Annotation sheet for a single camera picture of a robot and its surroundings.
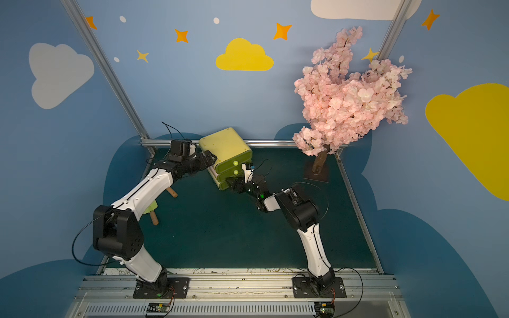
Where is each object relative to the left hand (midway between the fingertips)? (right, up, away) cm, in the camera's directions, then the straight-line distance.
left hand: (209, 158), depth 89 cm
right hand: (+10, -8, +9) cm, 16 cm away
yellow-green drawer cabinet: (+10, +4, +2) cm, 11 cm away
